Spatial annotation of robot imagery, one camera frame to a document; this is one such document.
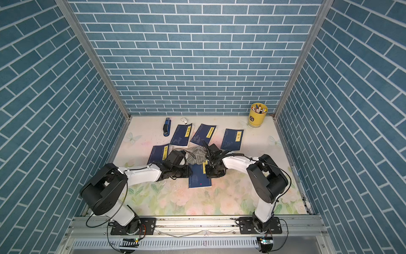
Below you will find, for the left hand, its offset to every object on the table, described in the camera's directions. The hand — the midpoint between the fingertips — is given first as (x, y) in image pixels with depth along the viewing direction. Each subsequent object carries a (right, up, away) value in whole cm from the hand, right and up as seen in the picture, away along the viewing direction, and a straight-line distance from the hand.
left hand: (195, 174), depth 89 cm
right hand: (+8, -2, 0) cm, 8 cm away
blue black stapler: (-22, +27, +19) cm, 39 cm away
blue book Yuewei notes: (+5, +24, +19) cm, 31 cm away
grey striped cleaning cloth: (+1, +10, +4) cm, 11 cm away
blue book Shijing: (-23, +11, +7) cm, 27 cm away
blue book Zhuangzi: (+23, +19, +16) cm, 34 cm away
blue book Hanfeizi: (-11, +22, +18) cm, 30 cm away
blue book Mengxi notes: (+2, -3, 0) cm, 3 cm away
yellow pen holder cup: (+41, +36, +17) cm, 57 cm away
